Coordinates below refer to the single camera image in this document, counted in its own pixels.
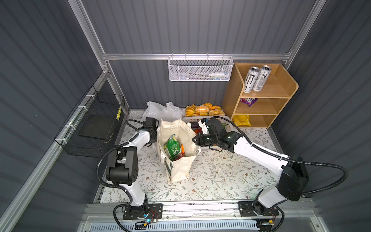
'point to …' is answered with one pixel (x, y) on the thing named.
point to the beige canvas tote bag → (179, 169)
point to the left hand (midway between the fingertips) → (152, 138)
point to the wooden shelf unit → (262, 106)
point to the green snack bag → (173, 147)
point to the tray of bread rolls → (206, 109)
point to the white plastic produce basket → (223, 122)
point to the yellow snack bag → (241, 120)
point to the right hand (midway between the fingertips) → (193, 140)
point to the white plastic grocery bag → (169, 112)
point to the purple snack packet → (249, 101)
